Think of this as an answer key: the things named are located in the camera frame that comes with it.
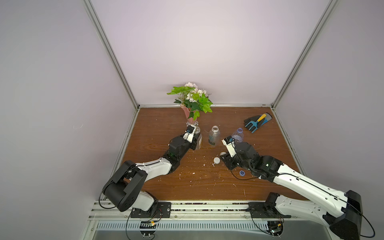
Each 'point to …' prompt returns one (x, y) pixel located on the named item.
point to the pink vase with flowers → (192, 100)
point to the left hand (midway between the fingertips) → (198, 131)
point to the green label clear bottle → (197, 138)
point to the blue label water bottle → (238, 136)
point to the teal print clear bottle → (214, 136)
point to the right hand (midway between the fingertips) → (223, 152)
